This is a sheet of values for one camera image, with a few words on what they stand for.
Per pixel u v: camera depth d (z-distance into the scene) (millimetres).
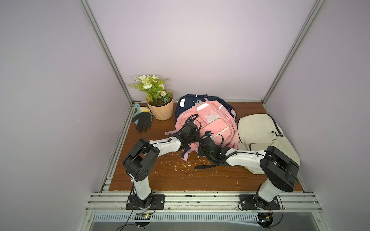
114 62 950
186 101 1179
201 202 746
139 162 476
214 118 975
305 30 779
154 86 916
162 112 996
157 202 728
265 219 708
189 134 726
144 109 1135
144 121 1060
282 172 443
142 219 720
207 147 673
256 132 980
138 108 1140
